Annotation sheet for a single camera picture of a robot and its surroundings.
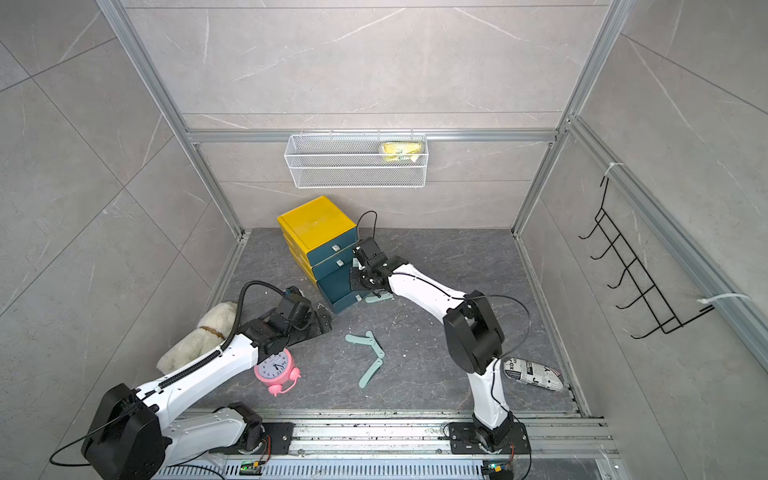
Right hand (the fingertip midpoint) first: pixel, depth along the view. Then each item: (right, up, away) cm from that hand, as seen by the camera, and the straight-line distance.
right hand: (355, 280), depth 90 cm
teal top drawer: (-7, +11, 0) cm, 13 cm away
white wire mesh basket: (0, +40, +11) cm, 42 cm away
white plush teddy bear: (-41, -15, -8) cm, 44 cm away
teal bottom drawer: (-8, -4, +11) cm, 14 cm away
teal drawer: (-8, +5, +5) cm, 10 cm away
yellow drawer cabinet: (-10, +13, -2) cm, 17 cm away
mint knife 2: (+5, -26, -7) cm, 27 cm away
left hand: (-9, -10, -6) cm, 15 cm away
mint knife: (+6, -7, +9) cm, 13 cm away
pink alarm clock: (-21, -25, -9) cm, 34 cm away
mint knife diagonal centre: (+8, -21, -3) cm, 23 cm away
